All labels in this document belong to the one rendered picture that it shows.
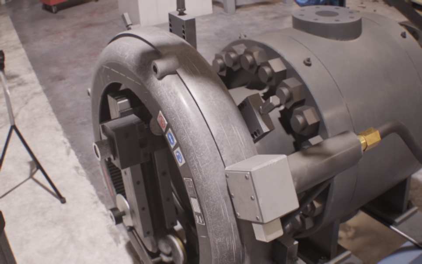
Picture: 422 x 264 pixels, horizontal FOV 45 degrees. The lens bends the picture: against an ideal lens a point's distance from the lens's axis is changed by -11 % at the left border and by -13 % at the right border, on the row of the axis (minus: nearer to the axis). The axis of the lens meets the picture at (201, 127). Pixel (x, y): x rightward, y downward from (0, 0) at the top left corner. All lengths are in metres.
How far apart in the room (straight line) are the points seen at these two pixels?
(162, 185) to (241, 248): 0.38
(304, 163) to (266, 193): 0.11
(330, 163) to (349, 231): 1.13
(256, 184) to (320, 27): 0.63
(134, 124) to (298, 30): 0.54
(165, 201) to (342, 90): 0.53
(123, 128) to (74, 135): 1.95
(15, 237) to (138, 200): 1.09
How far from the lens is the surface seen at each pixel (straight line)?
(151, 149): 1.36
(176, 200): 1.57
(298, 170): 1.04
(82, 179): 2.72
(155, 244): 1.51
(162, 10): 5.20
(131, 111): 1.31
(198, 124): 1.07
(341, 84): 1.38
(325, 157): 1.08
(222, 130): 1.07
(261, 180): 0.98
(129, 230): 1.55
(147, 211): 1.44
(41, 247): 2.30
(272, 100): 1.03
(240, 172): 0.99
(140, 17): 5.14
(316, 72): 1.36
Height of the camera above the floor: 1.31
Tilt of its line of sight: 26 degrees down
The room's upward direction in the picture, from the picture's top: 6 degrees counter-clockwise
